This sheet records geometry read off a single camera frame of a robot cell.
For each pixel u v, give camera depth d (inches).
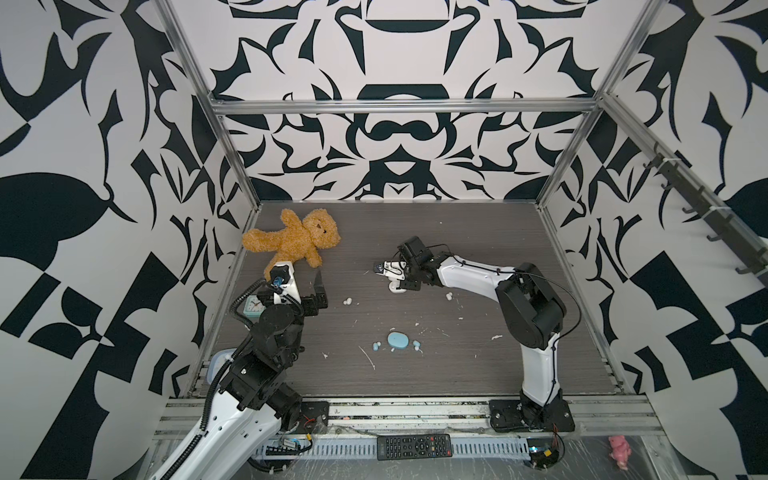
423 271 28.5
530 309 20.3
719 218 23.1
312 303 24.6
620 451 26.9
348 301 36.8
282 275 22.2
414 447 27.4
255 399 19.1
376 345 33.4
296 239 39.0
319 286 25.0
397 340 33.4
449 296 37.1
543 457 28.0
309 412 29.7
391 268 33.3
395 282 36.9
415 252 29.9
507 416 29.3
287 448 28.7
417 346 33.4
